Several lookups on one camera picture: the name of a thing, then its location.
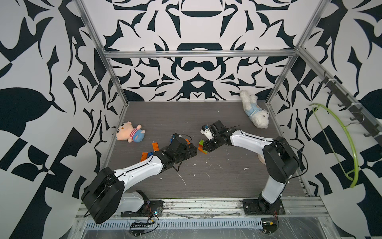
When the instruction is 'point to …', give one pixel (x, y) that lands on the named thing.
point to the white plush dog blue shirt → (259, 117)
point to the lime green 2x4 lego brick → (201, 142)
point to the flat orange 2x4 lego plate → (187, 141)
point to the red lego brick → (200, 145)
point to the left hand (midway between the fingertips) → (192, 148)
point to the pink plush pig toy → (126, 131)
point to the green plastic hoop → (355, 179)
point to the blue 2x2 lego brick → (173, 136)
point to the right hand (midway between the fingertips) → (205, 143)
